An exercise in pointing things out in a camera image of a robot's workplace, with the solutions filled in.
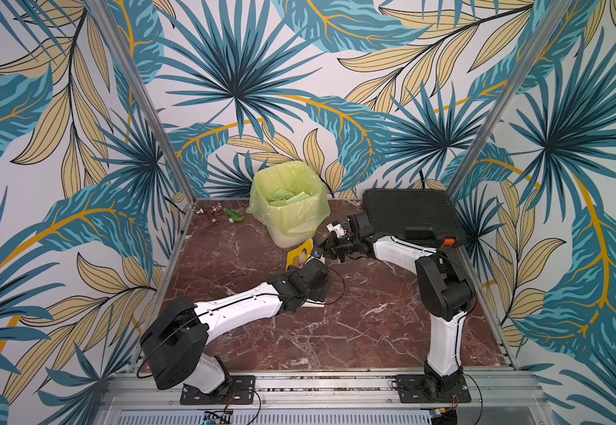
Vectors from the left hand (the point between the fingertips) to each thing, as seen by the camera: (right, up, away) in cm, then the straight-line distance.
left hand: (310, 281), depth 84 cm
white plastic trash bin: (-9, +12, +13) cm, 19 cm away
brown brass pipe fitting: (-40, +19, +25) cm, 51 cm away
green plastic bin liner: (-8, +29, +17) cm, 34 cm away
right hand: (+1, +10, +5) cm, 11 cm away
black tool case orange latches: (+46, +21, +20) cm, 54 cm away
